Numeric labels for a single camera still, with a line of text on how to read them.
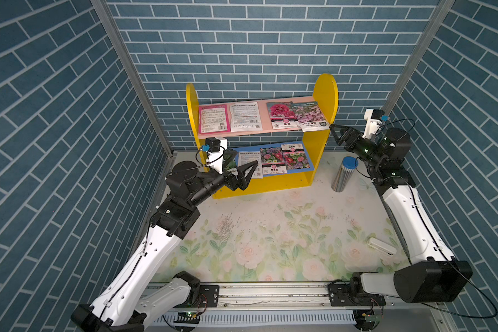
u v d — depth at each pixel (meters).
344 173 0.93
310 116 0.77
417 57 0.83
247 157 0.99
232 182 0.53
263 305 0.73
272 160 0.99
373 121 0.61
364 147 0.61
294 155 1.00
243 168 0.53
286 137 1.18
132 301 0.39
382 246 0.83
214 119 0.75
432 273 0.41
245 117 0.76
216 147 0.51
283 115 0.78
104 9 0.70
